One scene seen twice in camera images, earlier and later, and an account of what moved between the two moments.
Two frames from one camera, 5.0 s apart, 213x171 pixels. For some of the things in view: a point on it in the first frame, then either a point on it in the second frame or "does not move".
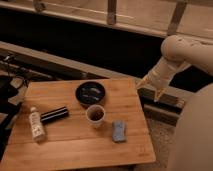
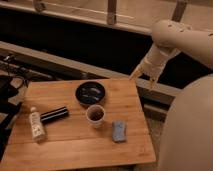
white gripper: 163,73 to 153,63
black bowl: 90,93 does not move
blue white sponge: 119,130 does not move
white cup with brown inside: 95,114 does not move
